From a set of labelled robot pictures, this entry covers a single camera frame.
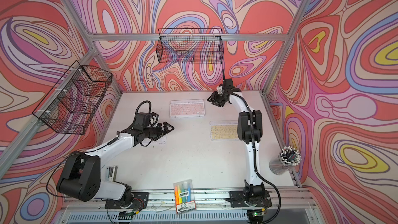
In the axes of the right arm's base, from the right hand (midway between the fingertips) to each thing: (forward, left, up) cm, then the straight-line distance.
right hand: (210, 104), depth 103 cm
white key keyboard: (-22, +30, -6) cm, 38 cm away
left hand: (-22, +23, +2) cm, 32 cm away
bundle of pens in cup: (-40, -35, +5) cm, 53 cm away
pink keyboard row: (+1, +17, -5) cm, 18 cm away
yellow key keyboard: (-16, -8, -8) cm, 20 cm away
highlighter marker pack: (-53, +16, -8) cm, 56 cm away
